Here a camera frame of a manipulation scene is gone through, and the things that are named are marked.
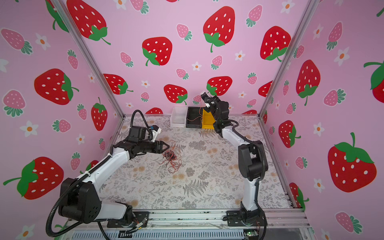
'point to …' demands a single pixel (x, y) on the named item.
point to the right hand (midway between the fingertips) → (207, 92)
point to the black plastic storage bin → (194, 117)
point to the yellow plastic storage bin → (208, 120)
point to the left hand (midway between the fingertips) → (165, 145)
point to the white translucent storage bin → (178, 116)
